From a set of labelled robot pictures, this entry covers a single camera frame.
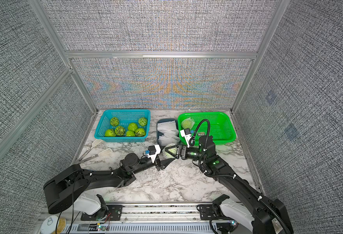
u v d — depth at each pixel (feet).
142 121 3.48
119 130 3.28
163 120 3.47
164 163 2.11
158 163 2.12
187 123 3.30
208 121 1.94
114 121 3.48
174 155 2.11
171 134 3.20
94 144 3.19
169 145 2.22
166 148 2.21
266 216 1.28
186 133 2.21
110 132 3.20
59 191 1.41
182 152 2.06
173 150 2.16
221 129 3.57
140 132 3.20
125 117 3.60
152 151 1.95
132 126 3.38
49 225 2.17
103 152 3.03
